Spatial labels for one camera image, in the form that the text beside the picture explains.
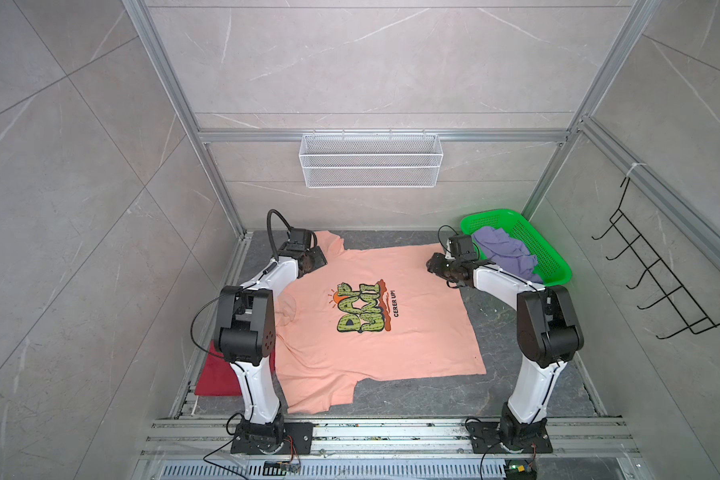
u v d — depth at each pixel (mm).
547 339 508
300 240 780
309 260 765
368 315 955
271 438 667
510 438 661
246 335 514
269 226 746
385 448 729
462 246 780
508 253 1116
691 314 605
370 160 1007
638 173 691
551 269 1020
